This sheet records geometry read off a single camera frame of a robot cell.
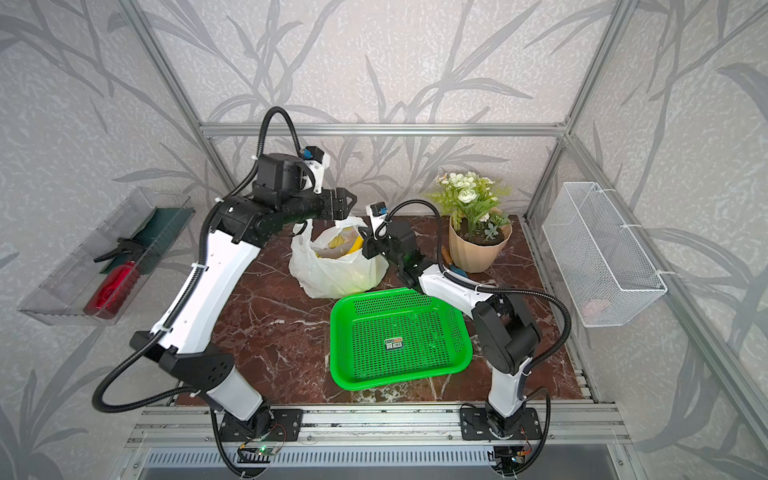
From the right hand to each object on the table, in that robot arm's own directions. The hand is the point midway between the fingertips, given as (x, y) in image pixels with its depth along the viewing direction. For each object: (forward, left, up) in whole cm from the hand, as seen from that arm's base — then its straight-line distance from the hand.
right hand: (359, 226), depth 83 cm
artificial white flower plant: (+6, -32, +3) cm, 33 cm away
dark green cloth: (-7, +50, +6) cm, 51 cm away
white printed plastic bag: (-8, +5, -13) cm, 16 cm away
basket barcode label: (-24, -9, -25) cm, 36 cm away
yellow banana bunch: (+10, +4, -19) cm, 21 cm away
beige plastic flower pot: (0, -36, -16) cm, 39 cm away
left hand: (-5, +1, +16) cm, 17 cm away
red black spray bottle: (-25, +46, +10) cm, 53 cm away
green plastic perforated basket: (-22, -5, -25) cm, 34 cm away
